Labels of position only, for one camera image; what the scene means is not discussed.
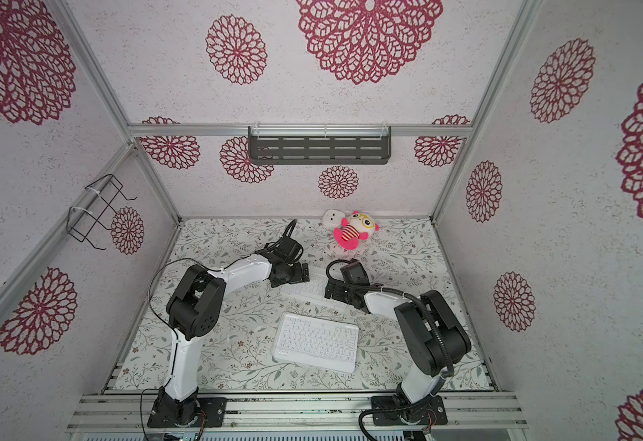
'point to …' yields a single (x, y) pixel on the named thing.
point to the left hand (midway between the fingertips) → (301, 280)
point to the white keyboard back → (312, 290)
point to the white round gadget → (332, 219)
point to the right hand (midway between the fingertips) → (332, 287)
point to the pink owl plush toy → (356, 228)
